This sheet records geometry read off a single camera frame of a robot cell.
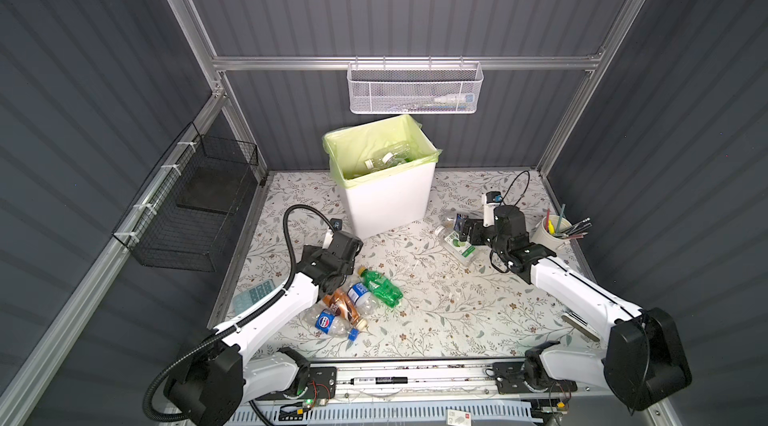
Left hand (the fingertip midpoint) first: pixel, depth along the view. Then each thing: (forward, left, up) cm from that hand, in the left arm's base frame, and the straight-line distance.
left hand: (328, 253), depth 84 cm
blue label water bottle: (-10, -10, -11) cm, 18 cm away
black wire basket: (+4, +33, +16) cm, 36 cm away
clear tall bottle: (+29, -21, +10) cm, 37 cm away
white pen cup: (+6, -70, -3) cm, 70 cm away
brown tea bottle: (-12, -4, -8) cm, 15 cm away
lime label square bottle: (+3, -41, -8) cm, 42 cm away
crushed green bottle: (-7, -15, -9) cm, 18 cm away
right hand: (+5, -43, +4) cm, 44 cm away
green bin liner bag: (+31, -7, +14) cm, 34 cm away
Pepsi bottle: (-17, 0, -7) cm, 18 cm away
